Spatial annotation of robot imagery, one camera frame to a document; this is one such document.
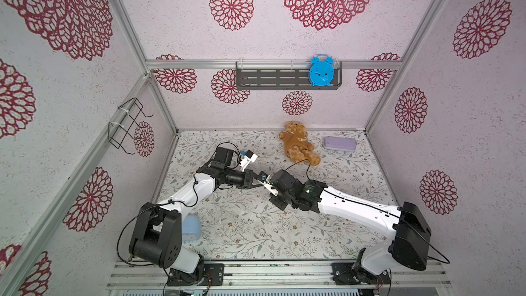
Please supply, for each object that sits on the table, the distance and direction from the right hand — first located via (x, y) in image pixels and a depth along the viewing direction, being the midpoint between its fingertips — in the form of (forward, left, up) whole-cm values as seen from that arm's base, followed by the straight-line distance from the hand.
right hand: (272, 188), depth 80 cm
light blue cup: (-14, +31, -6) cm, 34 cm away
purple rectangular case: (+34, -36, -12) cm, 51 cm away
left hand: (0, +3, +3) cm, 4 cm away
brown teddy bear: (+27, -12, -8) cm, 31 cm away
